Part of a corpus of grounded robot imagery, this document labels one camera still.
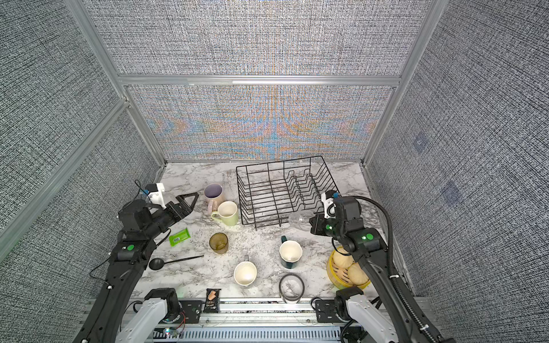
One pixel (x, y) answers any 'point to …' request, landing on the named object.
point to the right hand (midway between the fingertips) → (311, 218)
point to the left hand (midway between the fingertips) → (192, 199)
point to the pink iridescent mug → (214, 194)
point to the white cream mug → (245, 272)
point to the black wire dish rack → (276, 193)
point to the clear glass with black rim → (292, 288)
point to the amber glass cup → (219, 242)
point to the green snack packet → (179, 236)
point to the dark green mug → (290, 252)
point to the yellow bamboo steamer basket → (343, 271)
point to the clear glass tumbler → (301, 220)
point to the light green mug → (226, 213)
